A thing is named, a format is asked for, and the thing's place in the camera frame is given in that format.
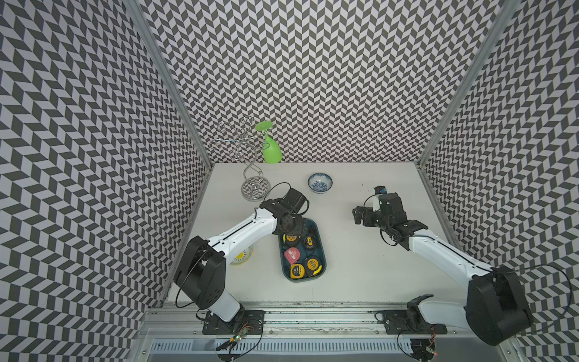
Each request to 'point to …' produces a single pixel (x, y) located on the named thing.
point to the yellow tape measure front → (297, 271)
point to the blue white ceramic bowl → (320, 182)
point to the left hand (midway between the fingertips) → (293, 230)
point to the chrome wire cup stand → (239, 134)
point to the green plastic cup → (272, 154)
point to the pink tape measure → (293, 254)
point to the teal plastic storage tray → (303, 256)
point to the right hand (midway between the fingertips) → (364, 214)
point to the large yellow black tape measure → (290, 240)
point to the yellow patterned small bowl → (243, 257)
